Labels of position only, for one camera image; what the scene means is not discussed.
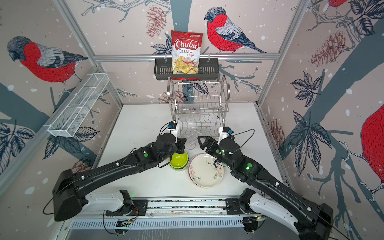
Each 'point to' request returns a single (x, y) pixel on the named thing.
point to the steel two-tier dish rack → (199, 107)
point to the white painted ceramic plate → (203, 173)
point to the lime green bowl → (178, 160)
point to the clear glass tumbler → (190, 143)
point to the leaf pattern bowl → (181, 168)
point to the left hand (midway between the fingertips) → (187, 140)
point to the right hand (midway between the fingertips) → (198, 143)
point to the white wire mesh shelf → (68, 120)
